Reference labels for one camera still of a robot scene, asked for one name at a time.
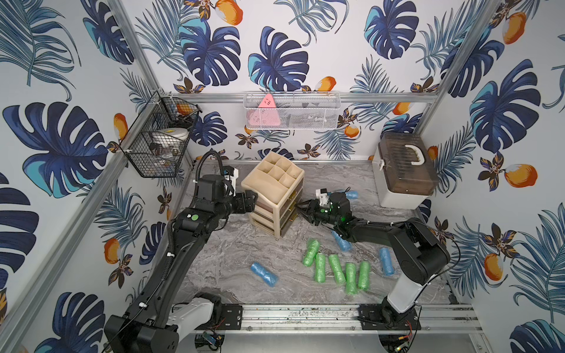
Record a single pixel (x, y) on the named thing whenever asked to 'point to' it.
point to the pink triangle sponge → (267, 113)
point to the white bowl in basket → (170, 137)
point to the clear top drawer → (291, 197)
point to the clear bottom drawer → (286, 220)
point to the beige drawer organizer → (270, 183)
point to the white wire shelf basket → (292, 110)
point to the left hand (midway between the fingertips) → (247, 191)
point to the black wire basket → (155, 144)
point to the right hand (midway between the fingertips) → (295, 206)
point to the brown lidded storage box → (404, 169)
